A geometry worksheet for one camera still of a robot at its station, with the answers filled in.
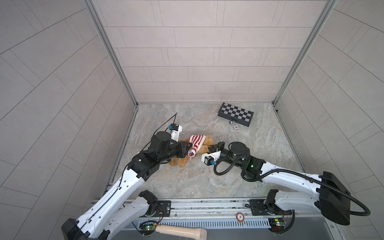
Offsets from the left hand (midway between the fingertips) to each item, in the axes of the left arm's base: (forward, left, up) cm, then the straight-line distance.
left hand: (195, 145), depth 68 cm
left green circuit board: (-30, +20, -20) cm, 41 cm away
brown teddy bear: (-6, +6, -5) cm, 10 cm away
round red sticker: (-26, -21, -22) cm, 40 cm away
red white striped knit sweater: (+1, -1, +1) cm, 2 cm away
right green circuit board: (-29, -38, -23) cm, 53 cm away
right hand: (+1, -4, -2) cm, 5 cm away
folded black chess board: (+36, -28, -20) cm, 50 cm away
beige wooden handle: (-32, -1, -19) cm, 37 cm away
